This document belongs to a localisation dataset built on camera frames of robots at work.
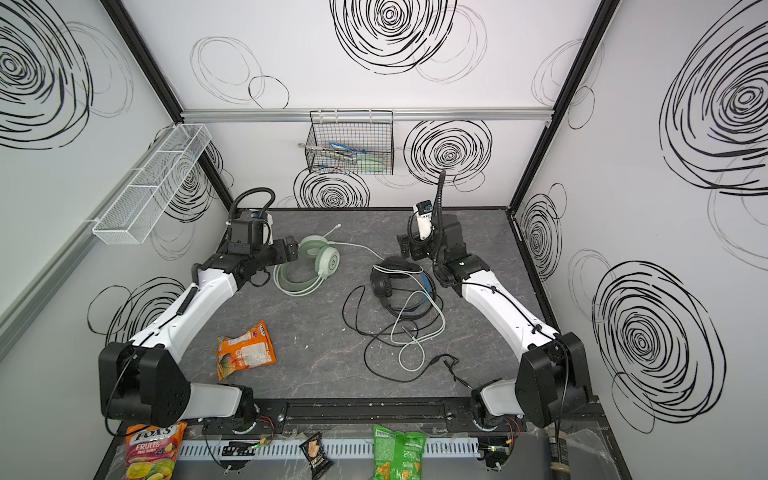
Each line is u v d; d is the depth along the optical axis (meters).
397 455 0.65
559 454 0.67
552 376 0.40
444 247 0.61
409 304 0.92
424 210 0.69
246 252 0.63
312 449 0.68
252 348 0.81
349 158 0.87
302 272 1.02
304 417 0.74
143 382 0.41
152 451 0.67
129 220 0.72
